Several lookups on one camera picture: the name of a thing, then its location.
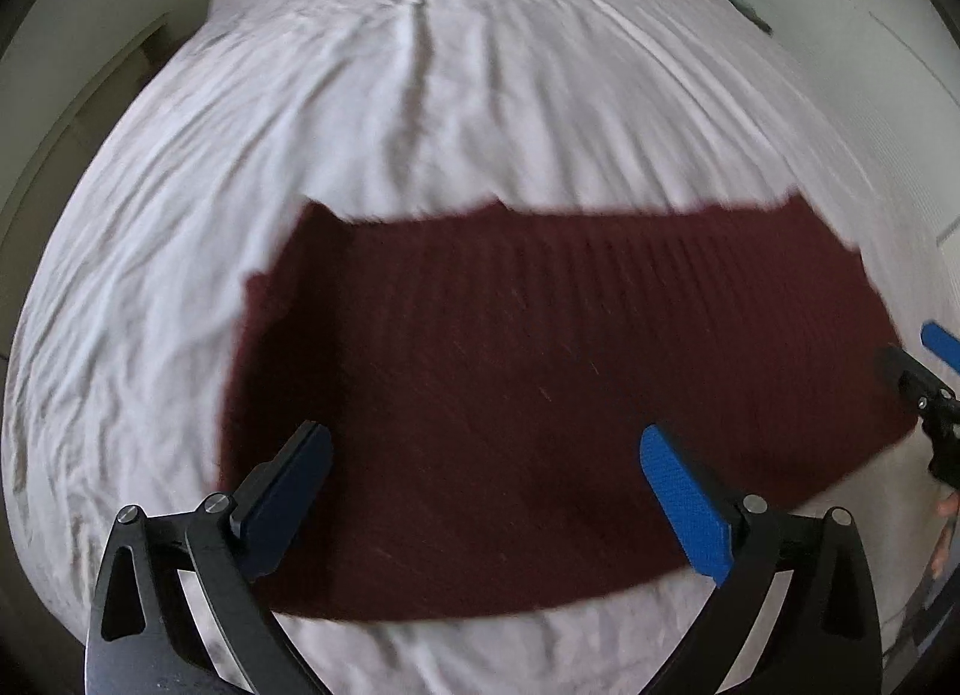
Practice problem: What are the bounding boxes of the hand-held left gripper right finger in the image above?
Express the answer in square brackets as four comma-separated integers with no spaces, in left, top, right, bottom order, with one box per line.
[639,423,884,695]

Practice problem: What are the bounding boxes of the low white wall cabinet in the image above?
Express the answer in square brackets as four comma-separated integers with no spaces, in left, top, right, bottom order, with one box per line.
[0,13,181,344]

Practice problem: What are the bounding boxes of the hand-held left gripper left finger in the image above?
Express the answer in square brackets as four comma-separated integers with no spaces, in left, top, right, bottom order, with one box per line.
[84,420,335,695]

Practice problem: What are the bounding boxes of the maroon knitted sweater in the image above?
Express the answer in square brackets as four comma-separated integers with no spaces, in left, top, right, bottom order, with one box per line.
[219,191,922,622]

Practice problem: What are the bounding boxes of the wooden nightstand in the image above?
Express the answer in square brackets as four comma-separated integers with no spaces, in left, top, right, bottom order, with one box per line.
[712,0,775,37]

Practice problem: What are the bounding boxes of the bed with white sheet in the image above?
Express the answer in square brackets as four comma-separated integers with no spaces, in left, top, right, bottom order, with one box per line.
[0,0,960,695]

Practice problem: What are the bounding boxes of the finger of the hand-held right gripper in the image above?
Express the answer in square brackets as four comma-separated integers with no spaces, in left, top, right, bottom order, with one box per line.
[921,319,960,374]
[875,344,960,417]

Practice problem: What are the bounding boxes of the person's right hand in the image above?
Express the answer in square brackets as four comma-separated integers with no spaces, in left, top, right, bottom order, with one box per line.
[930,489,960,577]

